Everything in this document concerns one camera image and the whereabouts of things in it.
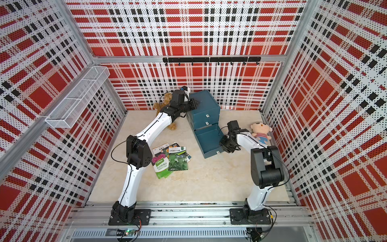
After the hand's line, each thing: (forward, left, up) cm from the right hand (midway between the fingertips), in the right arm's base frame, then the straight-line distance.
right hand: (221, 145), depth 93 cm
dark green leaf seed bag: (-7, +28, -4) cm, 29 cm away
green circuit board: (-44, +46, -4) cm, 64 cm away
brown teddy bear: (+30, +45, +7) cm, 54 cm away
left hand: (+21, +12, +19) cm, 30 cm away
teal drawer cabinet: (+15, +11, +6) cm, 20 cm away
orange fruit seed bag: (+1, +31, -5) cm, 31 cm away
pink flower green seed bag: (-10, +38, -4) cm, 40 cm away
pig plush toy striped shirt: (+12, -27, 0) cm, 30 cm away
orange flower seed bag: (+1, +38, -5) cm, 38 cm away
